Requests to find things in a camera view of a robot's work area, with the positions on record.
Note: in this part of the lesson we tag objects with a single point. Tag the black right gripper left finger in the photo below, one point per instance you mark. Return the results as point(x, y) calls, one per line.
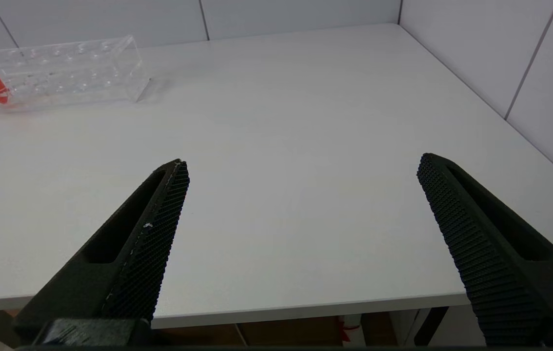
point(130, 258)

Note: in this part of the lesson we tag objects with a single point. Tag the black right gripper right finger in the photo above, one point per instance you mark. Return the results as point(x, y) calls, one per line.
point(496, 253)

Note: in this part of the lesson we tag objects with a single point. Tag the clear acrylic test tube rack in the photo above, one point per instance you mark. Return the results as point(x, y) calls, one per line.
point(62, 73)

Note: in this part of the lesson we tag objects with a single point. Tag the black table leg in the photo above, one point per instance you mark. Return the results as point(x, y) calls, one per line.
point(427, 325)

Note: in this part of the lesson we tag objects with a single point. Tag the white red object under table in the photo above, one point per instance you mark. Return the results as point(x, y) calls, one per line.
point(352, 329)

